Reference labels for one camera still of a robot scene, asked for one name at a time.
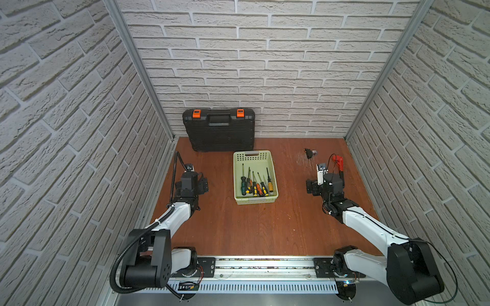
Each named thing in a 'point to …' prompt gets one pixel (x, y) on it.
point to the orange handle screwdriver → (259, 189)
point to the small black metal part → (310, 153)
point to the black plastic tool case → (220, 129)
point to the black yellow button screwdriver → (263, 185)
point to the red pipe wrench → (340, 162)
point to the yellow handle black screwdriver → (270, 185)
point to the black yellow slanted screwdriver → (254, 190)
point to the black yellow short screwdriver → (254, 187)
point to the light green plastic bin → (258, 166)
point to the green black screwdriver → (244, 182)
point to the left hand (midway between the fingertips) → (196, 177)
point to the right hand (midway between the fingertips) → (322, 177)
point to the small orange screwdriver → (251, 186)
